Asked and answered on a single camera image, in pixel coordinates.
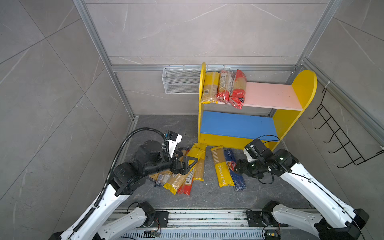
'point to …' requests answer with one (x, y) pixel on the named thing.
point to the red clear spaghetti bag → (186, 188)
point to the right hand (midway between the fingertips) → (239, 169)
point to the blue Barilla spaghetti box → (231, 161)
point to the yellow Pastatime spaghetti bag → (224, 178)
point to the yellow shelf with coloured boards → (268, 110)
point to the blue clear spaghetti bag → (167, 176)
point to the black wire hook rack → (352, 151)
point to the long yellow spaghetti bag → (176, 182)
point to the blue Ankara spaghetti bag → (157, 177)
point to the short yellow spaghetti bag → (199, 169)
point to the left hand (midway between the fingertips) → (190, 154)
